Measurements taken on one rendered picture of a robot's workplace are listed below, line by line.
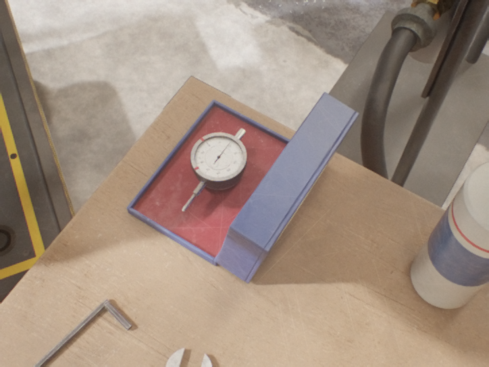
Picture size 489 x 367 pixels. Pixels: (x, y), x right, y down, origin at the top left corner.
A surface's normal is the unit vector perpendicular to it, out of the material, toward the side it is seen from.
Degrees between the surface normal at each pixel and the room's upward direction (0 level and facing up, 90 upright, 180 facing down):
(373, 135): 49
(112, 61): 0
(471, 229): 90
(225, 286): 0
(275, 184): 9
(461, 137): 0
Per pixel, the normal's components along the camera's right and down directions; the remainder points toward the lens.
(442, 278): -0.68, 0.65
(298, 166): 0.14, -0.38
